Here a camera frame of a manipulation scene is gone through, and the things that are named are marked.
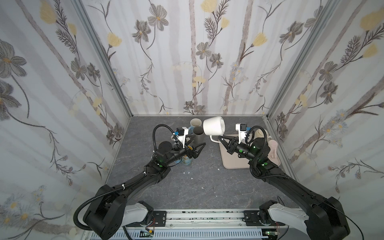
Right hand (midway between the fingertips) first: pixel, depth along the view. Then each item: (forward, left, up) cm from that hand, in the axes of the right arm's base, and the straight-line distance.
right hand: (219, 135), depth 69 cm
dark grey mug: (+15, +8, -22) cm, 28 cm away
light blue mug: (+26, +12, -23) cm, 37 cm away
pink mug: (+5, -40, -25) cm, 47 cm away
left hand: (+1, +10, -3) cm, 10 cm away
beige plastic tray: (+1, -15, -31) cm, 35 cm away
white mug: (+3, +2, +3) cm, 5 cm away
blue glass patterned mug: (-1, +16, -27) cm, 32 cm away
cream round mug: (+18, -33, -22) cm, 43 cm away
